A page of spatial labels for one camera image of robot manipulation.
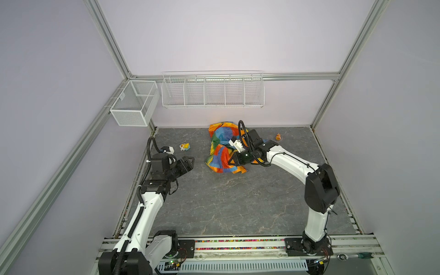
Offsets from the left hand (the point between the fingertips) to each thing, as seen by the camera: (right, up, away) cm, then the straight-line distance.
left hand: (189, 163), depth 80 cm
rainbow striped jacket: (+15, +5, +8) cm, 18 cm away
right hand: (+19, -1, +6) cm, 20 cm away
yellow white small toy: (-9, +7, +25) cm, 28 cm away
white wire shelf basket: (+9, +43, +28) cm, 52 cm away
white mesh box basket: (-36, +30, +17) cm, 50 cm away
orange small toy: (+52, +14, +32) cm, 63 cm away
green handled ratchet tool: (+66, -38, -10) cm, 77 cm away
